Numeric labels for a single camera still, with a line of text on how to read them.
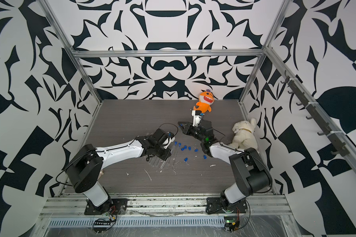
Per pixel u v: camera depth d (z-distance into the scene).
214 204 0.74
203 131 0.70
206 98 1.11
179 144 0.96
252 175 0.45
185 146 0.96
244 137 0.89
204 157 0.92
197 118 0.79
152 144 0.67
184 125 0.80
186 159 0.90
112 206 0.69
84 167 0.46
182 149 0.94
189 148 0.94
